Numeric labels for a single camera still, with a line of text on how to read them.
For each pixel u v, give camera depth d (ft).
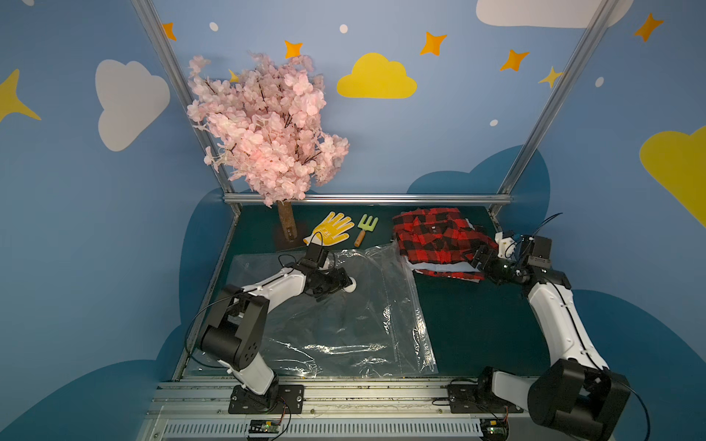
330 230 3.77
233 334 1.50
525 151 3.32
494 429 2.40
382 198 4.32
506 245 2.38
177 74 2.60
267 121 1.99
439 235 3.13
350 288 3.11
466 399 2.44
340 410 2.40
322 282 2.60
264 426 2.35
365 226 3.81
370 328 2.83
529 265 2.01
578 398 1.44
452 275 3.15
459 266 3.02
